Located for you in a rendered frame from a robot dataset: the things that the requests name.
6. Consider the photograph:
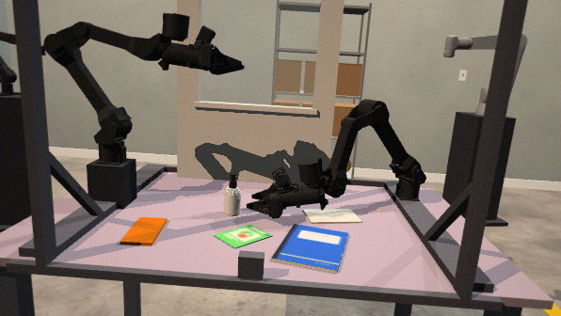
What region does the cream sheet of paper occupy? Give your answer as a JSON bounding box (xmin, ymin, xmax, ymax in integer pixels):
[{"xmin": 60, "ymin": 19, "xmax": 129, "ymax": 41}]
[{"xmin": 303, "ymin": 209, "xmax": 362, "ymax": 224}]

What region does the blue notebook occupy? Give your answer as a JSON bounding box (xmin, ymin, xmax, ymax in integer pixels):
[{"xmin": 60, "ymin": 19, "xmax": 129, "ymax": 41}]
[{"xmin": 271, "ymin": 224, "xmax": 348, "ymax": 274}]

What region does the orange flat rectangular slab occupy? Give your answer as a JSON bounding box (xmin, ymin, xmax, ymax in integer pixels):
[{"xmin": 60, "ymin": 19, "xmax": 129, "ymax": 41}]
[{"xmin": 120, "ymin": 217, "xmax": 168, "ymax": 245}]

